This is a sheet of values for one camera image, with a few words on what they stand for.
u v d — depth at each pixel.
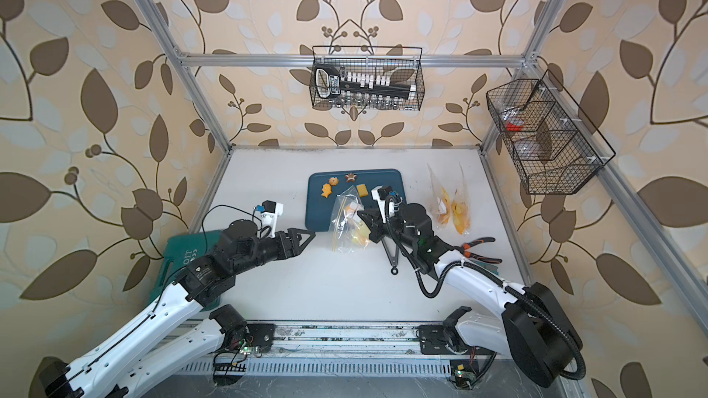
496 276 0.48
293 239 0.64
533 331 0.41
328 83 0.85
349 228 0.77
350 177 1.09
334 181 1.08
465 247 0.89
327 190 1.05
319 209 1.00
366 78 0.82
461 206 0.94
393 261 0.88
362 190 1.05
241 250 0.55
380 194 0.68
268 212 0.65
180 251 0.87
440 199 0.96
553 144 0.75
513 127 0.82
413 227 0.60
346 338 0.75
